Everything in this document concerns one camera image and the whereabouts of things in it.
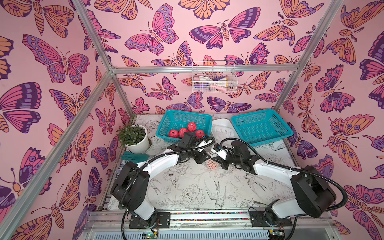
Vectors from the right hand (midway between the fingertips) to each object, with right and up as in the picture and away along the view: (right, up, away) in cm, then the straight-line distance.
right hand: (214, 155), depth 86 cm
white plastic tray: (+7, +15, +15) cm, 22 cm away
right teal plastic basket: (+39, +17, +27) cm, 50 cm away
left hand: (-3, +1, -1) cm, 4 cm away
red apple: (-26, +12, +16) cm, 33 cm away
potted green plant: (-46, +11, 0) cm, 47 cm away
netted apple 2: (-1, -5, -1) cm, 5 cm away
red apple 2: (-20, +13, +17) cm, 30 cm away
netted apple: (-13, +17, +20) cm, 29 cm away
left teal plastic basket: (-28, +22, +28) cm, 45 cm away
